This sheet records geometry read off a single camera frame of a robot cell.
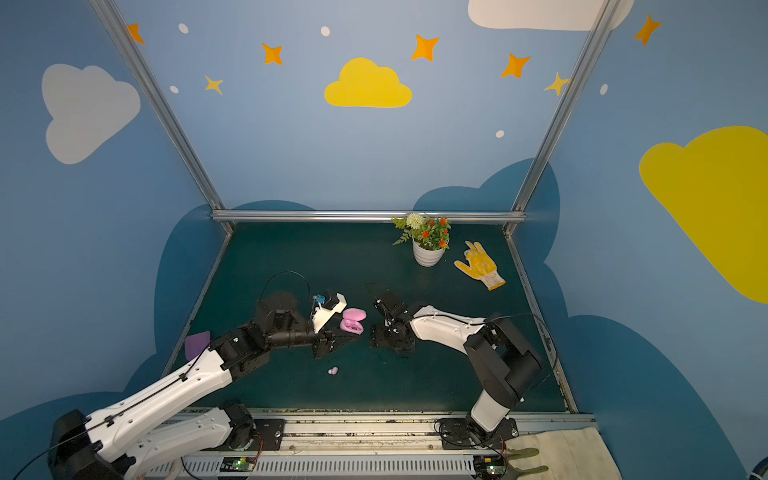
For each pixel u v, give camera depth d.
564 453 0.72
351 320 0.69
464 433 0.75
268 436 0.74
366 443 0.73
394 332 0.66
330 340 0.62
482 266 1.08
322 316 0.61
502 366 0.46
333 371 0.84
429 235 1.01
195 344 0.89
